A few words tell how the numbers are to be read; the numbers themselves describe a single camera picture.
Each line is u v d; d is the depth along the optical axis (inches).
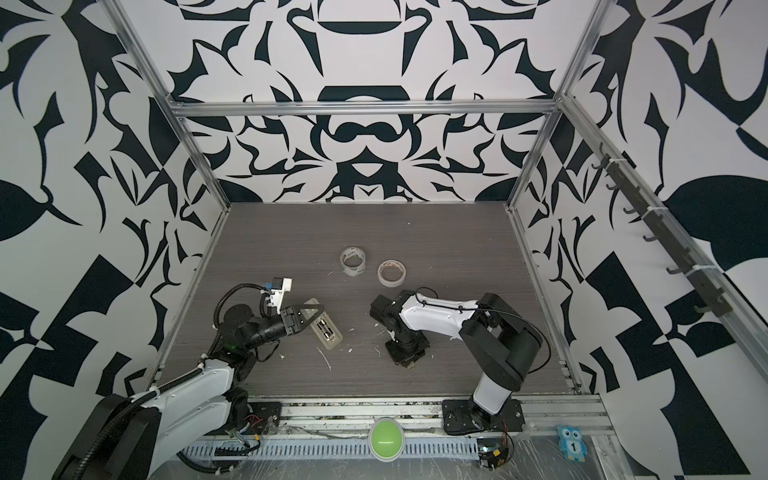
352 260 41.1
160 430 17.3
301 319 28.3
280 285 29.2
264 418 28.8
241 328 24.8
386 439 27.7
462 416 29.3
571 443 27.6
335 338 29.3
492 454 27.7
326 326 29.3
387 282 38.6
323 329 29.3
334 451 30.5
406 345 28.4
